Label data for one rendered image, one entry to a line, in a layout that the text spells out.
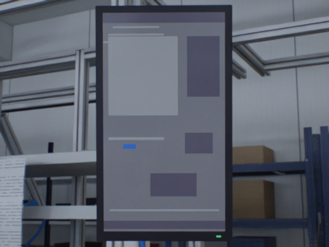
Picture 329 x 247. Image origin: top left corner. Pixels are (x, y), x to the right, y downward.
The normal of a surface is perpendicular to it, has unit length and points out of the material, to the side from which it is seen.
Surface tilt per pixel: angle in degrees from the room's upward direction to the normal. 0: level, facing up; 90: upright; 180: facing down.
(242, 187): 90
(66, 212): 90
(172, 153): 101
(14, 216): 90
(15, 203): 89
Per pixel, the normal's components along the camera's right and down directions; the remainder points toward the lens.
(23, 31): -0.44, -0.16
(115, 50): -0.01, 0.02
